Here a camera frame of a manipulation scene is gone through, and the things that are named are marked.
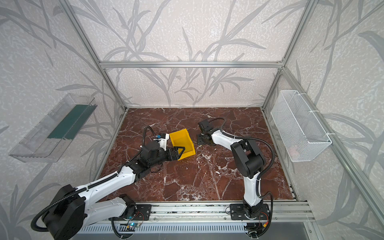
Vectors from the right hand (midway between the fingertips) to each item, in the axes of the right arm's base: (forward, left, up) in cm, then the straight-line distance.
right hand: (202, 135), depth 99 cm
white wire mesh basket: (-20, -43, +30) cm, 56 cm away
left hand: (-14, +11, +12) cm, 22 cm away
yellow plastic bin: (-1, +14, -2) cm, 14 cm away
